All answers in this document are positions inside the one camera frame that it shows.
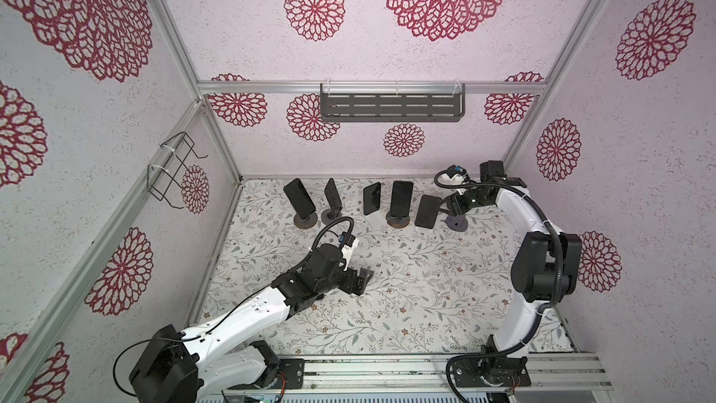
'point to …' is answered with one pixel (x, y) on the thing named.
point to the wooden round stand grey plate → (397, 222)
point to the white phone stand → (378, 221)
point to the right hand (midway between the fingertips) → (447, 199)
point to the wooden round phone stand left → (305, 223)
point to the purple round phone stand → (327, 216)
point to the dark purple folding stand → (457, 223)
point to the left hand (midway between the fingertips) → (359, 272)
